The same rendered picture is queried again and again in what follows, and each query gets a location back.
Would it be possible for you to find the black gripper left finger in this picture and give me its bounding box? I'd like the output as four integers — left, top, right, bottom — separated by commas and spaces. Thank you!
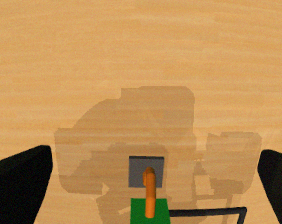
0, 145, 53, 224

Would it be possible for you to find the black cord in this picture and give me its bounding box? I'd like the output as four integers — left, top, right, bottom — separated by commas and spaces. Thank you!
169, 206, 247, 224

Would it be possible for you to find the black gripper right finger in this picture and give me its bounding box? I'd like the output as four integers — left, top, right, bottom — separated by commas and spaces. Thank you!
257, 149, 282, 224

